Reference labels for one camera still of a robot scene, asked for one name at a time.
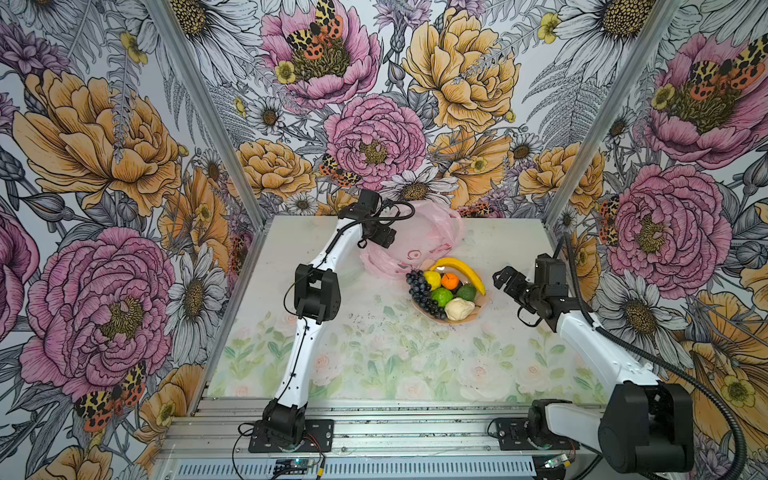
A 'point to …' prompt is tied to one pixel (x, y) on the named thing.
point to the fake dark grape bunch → (420, 289)
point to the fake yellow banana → (451, 262)
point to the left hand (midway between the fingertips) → (379, 239)
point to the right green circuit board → (556, 461)
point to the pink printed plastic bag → (434, 229)
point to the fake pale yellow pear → (458, 309)
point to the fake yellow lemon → (433, 278)
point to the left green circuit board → (292, 466)
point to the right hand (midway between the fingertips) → (503, 290)
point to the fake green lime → (442, 296)
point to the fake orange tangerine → (450, 281)
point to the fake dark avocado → (466, 291)
